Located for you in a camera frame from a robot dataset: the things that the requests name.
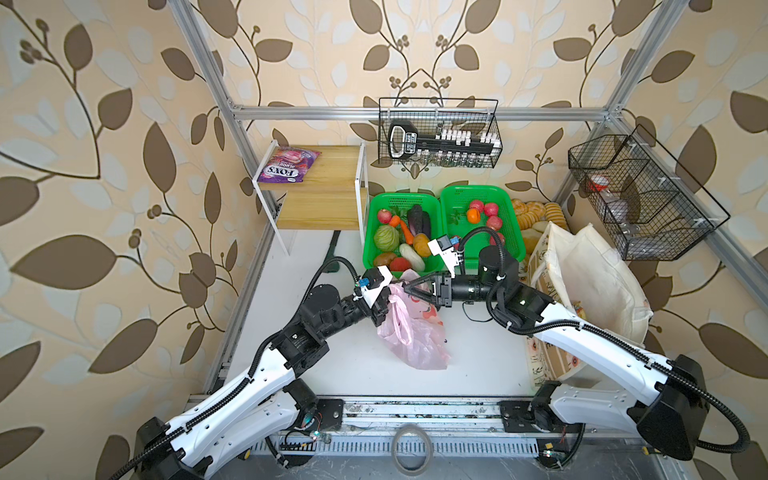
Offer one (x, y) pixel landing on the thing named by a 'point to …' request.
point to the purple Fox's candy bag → (288, 165)
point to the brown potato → (384, 259)
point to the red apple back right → (491, 209)
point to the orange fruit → (473, 216)
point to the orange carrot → (395, 221)
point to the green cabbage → (386, 238)
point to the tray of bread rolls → (533, 217)
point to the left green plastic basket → (376, 204)
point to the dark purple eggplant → (419, 221)
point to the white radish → (411, 255)
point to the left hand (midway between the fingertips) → (405, 281)
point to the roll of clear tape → (424, 433)
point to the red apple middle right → (494, 223)
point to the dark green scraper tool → (335, 266)
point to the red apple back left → (477, 204)
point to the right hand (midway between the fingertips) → (407, 292)
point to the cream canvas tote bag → (582, 273)
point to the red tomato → (400, 264)
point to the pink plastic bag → (414, 328)
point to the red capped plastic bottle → (600, 183)
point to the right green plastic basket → (454, 204)
